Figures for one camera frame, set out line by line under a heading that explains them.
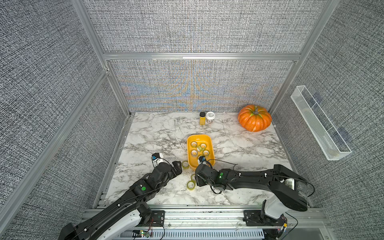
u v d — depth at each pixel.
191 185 0.84
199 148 0.97
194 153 0.96
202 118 1.08
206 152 0.97
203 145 1.00
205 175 0.65
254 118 1.00
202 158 0.77
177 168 0.70
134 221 0.59
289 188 0.45
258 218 0.73
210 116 1.09
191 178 0.86
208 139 0.98
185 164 0.91
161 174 0.57
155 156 0.70
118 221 0.49
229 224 0.73
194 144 1.00
